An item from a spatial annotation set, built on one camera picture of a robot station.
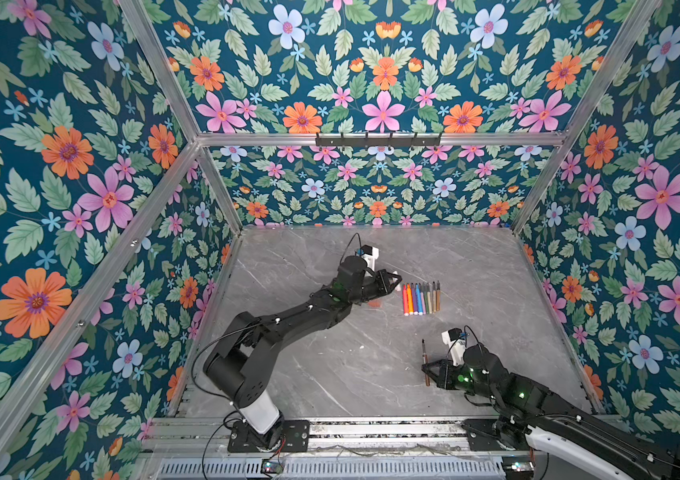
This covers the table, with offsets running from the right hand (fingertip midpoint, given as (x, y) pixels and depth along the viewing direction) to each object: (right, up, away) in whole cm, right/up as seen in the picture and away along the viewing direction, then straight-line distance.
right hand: (420, 370), depth 77 cm
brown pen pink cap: (+1, +2, +1) cm, 3 cm away
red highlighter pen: (-1, +15, +21) cm, 26 cm away
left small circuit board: (-37, -21, -7) cm, 43 cm away
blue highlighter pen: (+3, +16, +21) cm, 27 cm away
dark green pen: (+6, +15, +21) cm, 27 cm away
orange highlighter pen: (+1, +15, +21) cm, 26 cm away
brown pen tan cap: (+9, +16, +22) cm, 29 cm away
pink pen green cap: (+5, +14, +20) cm, 25 cm away
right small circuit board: (+22, -21, -7) cm, 31 cm away
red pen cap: (-11, +14, +21) cm, 28 cm away
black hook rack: (-11, +66, +16) cm, 69 cm away
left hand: (-3, +26, +2) cm, 26 cm away
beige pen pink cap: (+7, +16, +21) cm, 27 cm away
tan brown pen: (+10, +16, +22) cm, 29 cm away
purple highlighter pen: (+1, +16, +21) cm, 27 cm away
